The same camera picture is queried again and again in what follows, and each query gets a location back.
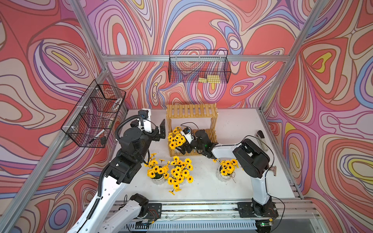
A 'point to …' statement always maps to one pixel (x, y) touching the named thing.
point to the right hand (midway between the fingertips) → (180, 145)
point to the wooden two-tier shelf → (205, 110)
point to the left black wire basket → (89, 124)
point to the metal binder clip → (274, 168)
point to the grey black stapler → (260, 137)
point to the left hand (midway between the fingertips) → (155, 118)
